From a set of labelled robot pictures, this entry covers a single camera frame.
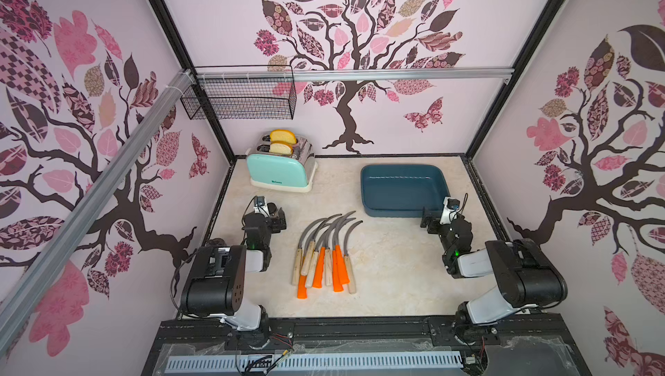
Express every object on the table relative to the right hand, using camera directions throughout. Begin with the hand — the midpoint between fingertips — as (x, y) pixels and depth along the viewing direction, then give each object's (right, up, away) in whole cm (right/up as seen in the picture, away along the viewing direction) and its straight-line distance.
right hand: (437, 206), depth 92 cm
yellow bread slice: (-59, +27, +9) cm, 65 cm away
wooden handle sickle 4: (-32, -24, -9) cm, 41 cm away
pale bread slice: (-59, +22, +6) cm, 63 cm away
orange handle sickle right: (-37, -24, -10) cm, 45 cm away
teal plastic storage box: (-8, +5, +18) cm, 20 cm away
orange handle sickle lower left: (-48, -23, -9) cm, 54 cm away
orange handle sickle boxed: (-34, -21, -8) cm, 41 cm away
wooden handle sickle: (-50, -18, -4) cm, 53 cm away
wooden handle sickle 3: (-40, -17, -2) cm, 43 cm away
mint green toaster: (-56, +13, +10) cm, 58 cm away
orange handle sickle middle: (-43, -20, -5) cm, 47 cm away
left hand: (-62, -3, +3) cm, 63 cm away
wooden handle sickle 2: (-46, -15, -2) cm, 48 cm away
